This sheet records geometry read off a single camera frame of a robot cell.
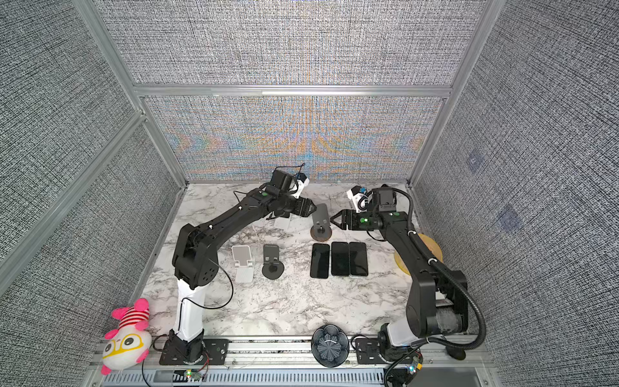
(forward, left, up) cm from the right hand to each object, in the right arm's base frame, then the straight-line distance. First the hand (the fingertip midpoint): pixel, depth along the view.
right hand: (339, 218), depth 85 cm
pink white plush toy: (-37, +62, -9) cm, 73 cm away
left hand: (+7, +10, -2) cm, 13 cm away
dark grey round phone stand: (-11, +25, -16) cm, 31 cm away
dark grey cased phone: (+7, +6, -10) cm, 14 cm away
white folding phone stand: (-9, +36, -20) cm, 42 cm away
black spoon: (-38, -34, -18) cm, 54 cm away
